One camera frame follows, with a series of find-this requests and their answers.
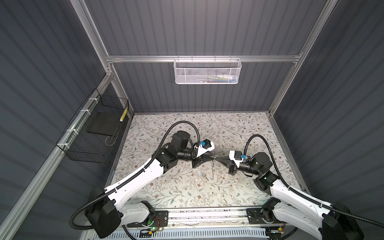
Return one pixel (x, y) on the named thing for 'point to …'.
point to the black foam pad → (105, 123)
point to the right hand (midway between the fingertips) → (218, 159)
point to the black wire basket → (92, 136)
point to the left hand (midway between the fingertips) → (212, 155)
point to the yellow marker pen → (123, 115)
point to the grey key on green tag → (204, 175)
